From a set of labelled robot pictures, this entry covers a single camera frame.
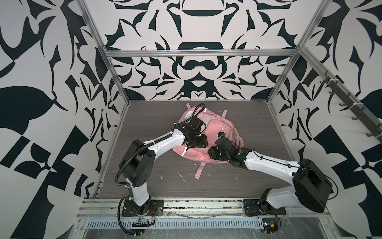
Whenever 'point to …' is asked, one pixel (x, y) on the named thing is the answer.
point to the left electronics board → (141, 222)
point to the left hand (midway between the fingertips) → (206, 141)
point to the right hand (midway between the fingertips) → (209, 151)
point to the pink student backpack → (214, 124)
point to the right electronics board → (270, 225)
